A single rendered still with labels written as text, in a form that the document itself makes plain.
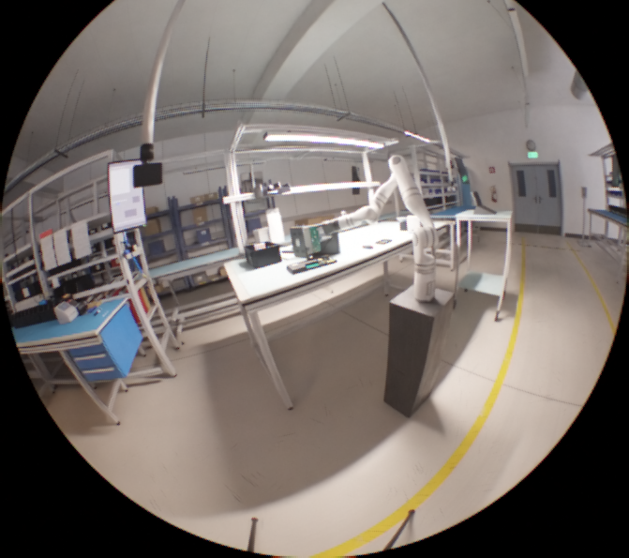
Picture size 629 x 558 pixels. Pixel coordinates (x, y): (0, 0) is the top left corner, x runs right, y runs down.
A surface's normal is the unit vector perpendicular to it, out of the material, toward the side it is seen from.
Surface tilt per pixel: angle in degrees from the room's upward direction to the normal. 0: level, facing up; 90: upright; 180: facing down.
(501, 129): 90
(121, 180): 101
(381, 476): 0
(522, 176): 90
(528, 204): 90
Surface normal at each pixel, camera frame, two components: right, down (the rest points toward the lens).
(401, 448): -0.15, -0.97
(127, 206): 0.83, 0.16
